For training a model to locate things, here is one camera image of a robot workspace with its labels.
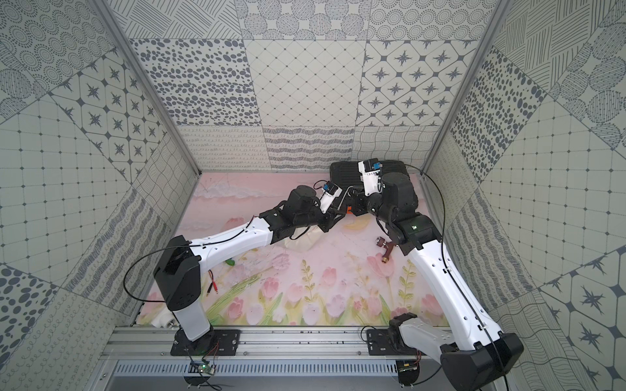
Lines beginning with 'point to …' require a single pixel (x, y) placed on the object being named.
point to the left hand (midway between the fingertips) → (341, 204)
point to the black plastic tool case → (349, 173)
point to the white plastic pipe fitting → (165, 318)
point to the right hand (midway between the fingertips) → (351, 191)
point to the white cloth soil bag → (302, 239)
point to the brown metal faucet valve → (380, 242)
